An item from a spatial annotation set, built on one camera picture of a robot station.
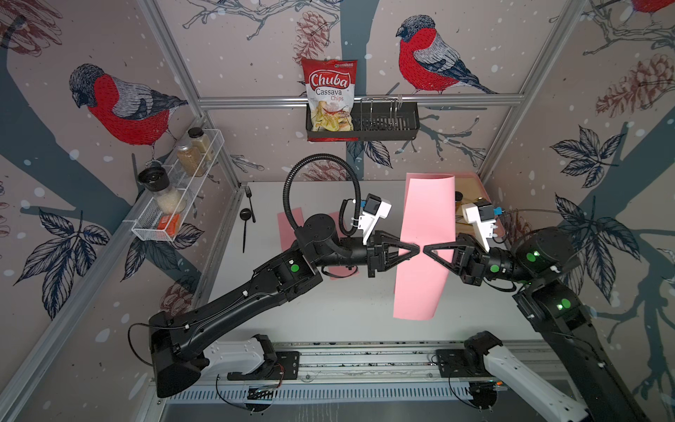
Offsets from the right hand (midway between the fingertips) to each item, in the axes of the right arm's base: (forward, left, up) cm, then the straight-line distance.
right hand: (426, 251), depth 51 cm
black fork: (+51, +64, -41) cm, 92 cm away
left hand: (-2, +2, +2) cm, 3 cm away
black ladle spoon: (+41, +63, -43) cm, 87 cm away
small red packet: (+9, +60, -6) cm, 61 cm away
